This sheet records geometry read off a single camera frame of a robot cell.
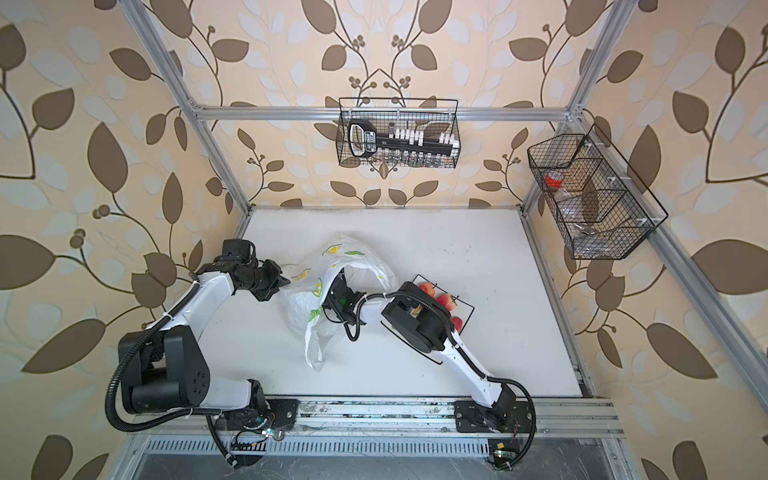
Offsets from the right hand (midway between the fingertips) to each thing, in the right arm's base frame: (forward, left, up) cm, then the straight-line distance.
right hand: (300, 289), depth 93 cm
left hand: (0, 0, +8) cm, 8 cm away
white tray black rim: (-25, -31, +22) cm, 46 cm away
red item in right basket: (+19, -78, +26) cm, 84 cm away
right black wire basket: (+6, -83, +30) cm, 88 cm away
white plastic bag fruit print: (-2, -4, +8) cm, 9 cm away
